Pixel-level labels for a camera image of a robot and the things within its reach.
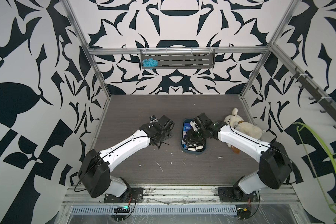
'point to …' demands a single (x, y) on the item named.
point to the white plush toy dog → (237, 122)
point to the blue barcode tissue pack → (186, 127)
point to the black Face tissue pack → (198, 148)
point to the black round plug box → (243, 213)
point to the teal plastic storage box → (191, 142)
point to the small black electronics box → (124, 209)
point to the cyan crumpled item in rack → (150, 63)
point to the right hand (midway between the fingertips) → (184, 138)
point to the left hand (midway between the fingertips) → (163, 132)
